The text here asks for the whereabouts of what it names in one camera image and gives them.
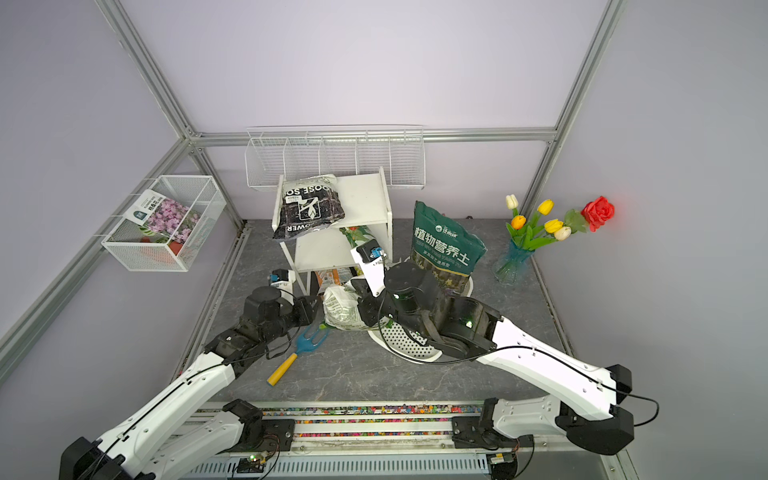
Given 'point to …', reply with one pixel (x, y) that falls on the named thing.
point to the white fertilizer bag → (341, 308)
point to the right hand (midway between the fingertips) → (352, 279)
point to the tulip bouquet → (528, 236)
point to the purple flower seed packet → (164, 216)
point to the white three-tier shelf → (368, 218)
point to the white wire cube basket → (140, 249)
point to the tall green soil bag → (446, 250)
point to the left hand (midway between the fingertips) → (317, 302)
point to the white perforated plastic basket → (398, 342)
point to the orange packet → (333, 277)
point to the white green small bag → (357, 234)
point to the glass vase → (509, 269)
